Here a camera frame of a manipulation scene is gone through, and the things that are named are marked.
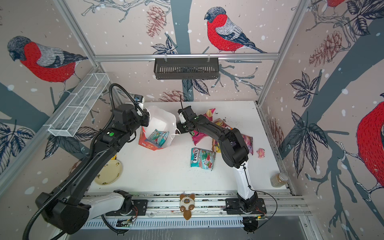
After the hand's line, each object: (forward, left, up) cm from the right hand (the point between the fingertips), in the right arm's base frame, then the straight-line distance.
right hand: (178, 130), depth 95 cm
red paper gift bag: (+7, +12, +4) cm, 14 cm away
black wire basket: (+40, -4, +20) cm, 45 cm away
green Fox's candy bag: (-7, +11, +1) cm, 13 cm away
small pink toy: (-11, -52, -7) cm, 54 cm away
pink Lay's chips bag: (-2, -13, -4) cm, 14 cm away
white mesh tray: (-7, +50, +24) cm, 56 cm away
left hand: (-5, +13, +26) cm, 29 cm away
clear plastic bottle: (-28, -56, -3) cm, 62 cm away
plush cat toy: (-40, -9, -7) cm, 42 cm away
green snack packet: (-17, -16, -4) cm, 24 cm away
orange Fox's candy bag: (-8, -25, -6) cm, 26 cm away
